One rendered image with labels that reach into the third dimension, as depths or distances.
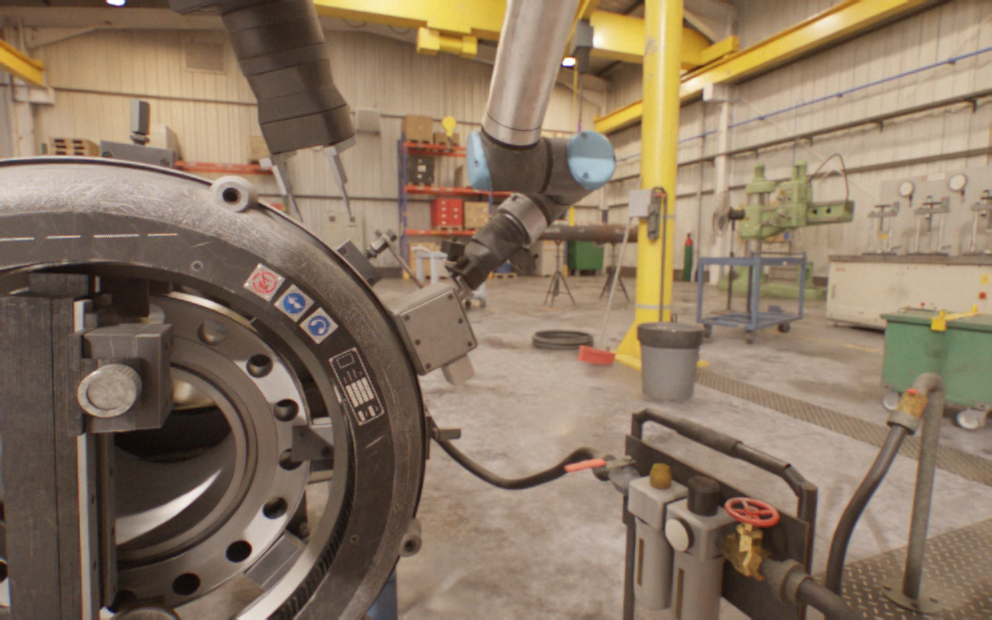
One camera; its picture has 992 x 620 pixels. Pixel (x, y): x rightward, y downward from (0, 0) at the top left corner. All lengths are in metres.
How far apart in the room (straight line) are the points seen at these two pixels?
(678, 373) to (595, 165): 2.39
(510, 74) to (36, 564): 0.76
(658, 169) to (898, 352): 1.94
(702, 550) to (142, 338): 0.80
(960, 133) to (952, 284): 6.08
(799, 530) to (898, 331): 2.62
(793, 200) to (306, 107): 11.11
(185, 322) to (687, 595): 0.87
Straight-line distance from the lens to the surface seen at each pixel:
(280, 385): 0.78
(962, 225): 6.92
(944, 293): 6.20
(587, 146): 0.81
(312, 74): 0.48
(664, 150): 4.07
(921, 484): 1.64
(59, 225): 0.66
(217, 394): 0.79
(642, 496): 0.96
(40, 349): 0.65
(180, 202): 0.64
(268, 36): 0.47
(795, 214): 11.36
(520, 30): 0.68
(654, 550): 1.00
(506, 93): 0.71
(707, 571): 0.94
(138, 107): 0.79
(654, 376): 3.11
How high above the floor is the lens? 0.88
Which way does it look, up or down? 7 degrees down
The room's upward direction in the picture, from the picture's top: straight up
